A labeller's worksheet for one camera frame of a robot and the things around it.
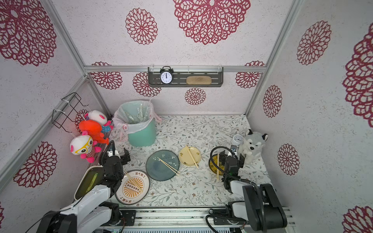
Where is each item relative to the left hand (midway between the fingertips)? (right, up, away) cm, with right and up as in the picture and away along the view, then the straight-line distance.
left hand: (117, 151), depth 85 cm
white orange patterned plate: (+8, -23, -4) cm, 24 cm away
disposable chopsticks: (+45, -6, +9) cm, 46 cm away
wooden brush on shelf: (+48, +44, +5) cm, 65 cm away
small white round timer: (+76, +6, +16) cm, 78 cm away
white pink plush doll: (-16, +16, +17) cm, 28 cm away
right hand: (+69, 0, +3) cm, 69 cm away
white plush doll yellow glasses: (-16, +4, -5) cm, 17 cm away
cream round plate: (+40, -6, +10) cm, 42 cm away
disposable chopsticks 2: (+36, -13, +2) cm, 38 cm away
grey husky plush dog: (+78, +3, -2) cm, 78 cm away
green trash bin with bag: (+9, +18, +6) cm, 20 cm away
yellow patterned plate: (+58, -11, +6) cm, 59 cm away
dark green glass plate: (+22, -12, +5) cm, 26 cm away
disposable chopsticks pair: (+12, -19, -2) cm, 23 cm away
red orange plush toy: (-16, +13, +4) cm, 21 cm away
